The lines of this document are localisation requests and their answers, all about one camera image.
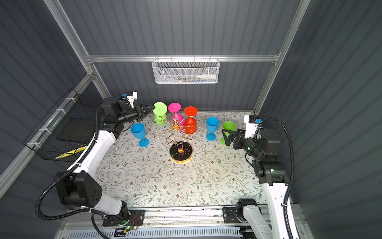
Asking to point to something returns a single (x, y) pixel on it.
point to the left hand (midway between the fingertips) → (154, 106)
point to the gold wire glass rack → (179, 152)
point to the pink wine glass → (175, 107)
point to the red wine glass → (190, 124)
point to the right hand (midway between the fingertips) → (232, 131)
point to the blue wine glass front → (212, 126)
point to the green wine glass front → (229, 125)
